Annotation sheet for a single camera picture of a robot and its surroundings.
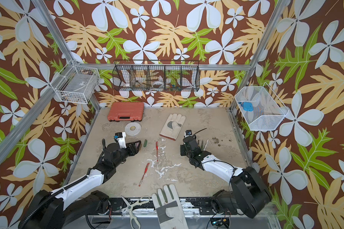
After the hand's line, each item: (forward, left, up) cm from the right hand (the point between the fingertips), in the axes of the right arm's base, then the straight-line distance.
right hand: (182, 144), depth 89 cm
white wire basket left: (+28, +64, +26) cm, 75 cm away
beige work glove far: (+20, +6, -7) cm, 22 cm away
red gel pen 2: (-13, +23, -9) cm, 28 cm away
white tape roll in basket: (+38, +16, +19) cm, 45 cm away
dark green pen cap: (+6, +25, -7) cm, 27 cm away
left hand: (-1, +27, +7) cm, 28 cm away
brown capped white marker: (+5, -17, -8) cm, 20 cm away
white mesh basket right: (+14, -47, +18) cm, 52 cm away
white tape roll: (+19, +36, -8) cm, 42 cm away
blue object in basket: (+16, -40, +17) cm, 47 cm away
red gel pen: (+3, +17, -9) cm, 20 cm away
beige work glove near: (-35, +8, -7) cm, 37 cm away
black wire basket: (+41, +17, +24) cm, 50 cm away
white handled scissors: (-40, +25, -7) cm, 48 cm away
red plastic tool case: (+35, +44, -5) cm, 56 cm away
